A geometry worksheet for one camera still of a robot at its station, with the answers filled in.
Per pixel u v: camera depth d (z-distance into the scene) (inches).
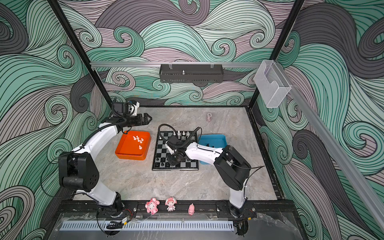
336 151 20.2
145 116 31.3
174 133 39.6
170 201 28.7
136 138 39.3
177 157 25.9
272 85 30.5
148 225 27.5
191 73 37.6
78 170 17.5
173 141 27.4
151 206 28.1
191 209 28.3
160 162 34.5
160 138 38.8
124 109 27.1
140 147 37.4
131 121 29.5
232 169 18.2
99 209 28.6
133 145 37.6
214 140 39.6
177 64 37.0
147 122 31.3
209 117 42.1
